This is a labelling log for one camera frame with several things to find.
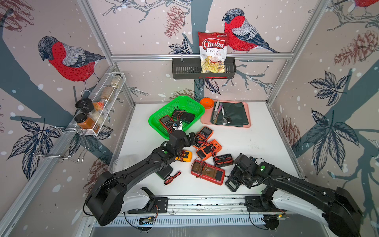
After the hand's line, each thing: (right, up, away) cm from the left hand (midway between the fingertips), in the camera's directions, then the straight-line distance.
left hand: (190, 131), depth 83 cm
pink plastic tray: (+12, +10, +27) cm, 31 cm away
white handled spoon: (+25, +4, +25) cm, 35 cm away
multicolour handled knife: (+19, +5, +26) cm, 33 cm away
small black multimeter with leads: (+19, -18, +3) cm, 26 cm away
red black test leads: (-11, -27, -2) cm, 29 cm away
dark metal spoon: (+29, +5, +26) cm, 39 cm away
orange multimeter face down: (+12, -12, +5) cm, 18 cm away
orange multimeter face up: (+8, -5, +12) cm, 15 cm away
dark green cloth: (+36, +12, +31) cm, 49 cm away
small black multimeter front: (+23, -28, -5) cm, 37 cm away
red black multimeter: (-17, +5, +20) cm, 27 cm away
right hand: (+24, -25, -1) cm, 35 cm away
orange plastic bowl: (+13, +19, +33) cm, 40 cm away
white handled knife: (+20, +13, +31) cm, 39 cm away
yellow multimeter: (-3, -16, +5) cm, 17 cm away
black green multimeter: (-14, -23, -1) cm, 27 cm away
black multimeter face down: (-7, +9, +26) cm, 28 cm away
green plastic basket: (-7, +19, +33) cm, 39 cm away
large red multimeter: (+11, -23, -2) cm, 26 cm away
